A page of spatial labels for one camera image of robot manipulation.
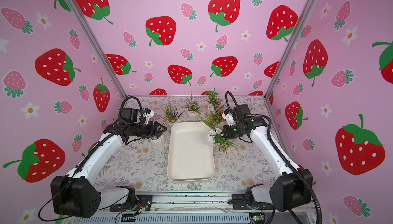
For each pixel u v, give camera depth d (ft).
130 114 2.10
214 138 2.45
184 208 2.40
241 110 2.05
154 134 2.30
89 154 1.52
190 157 2.96
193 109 3.29
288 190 1.30
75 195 1.30
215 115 3.09
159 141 2.95
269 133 1.64
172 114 3.16
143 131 2.25
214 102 3.38
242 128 1.82
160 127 2.47
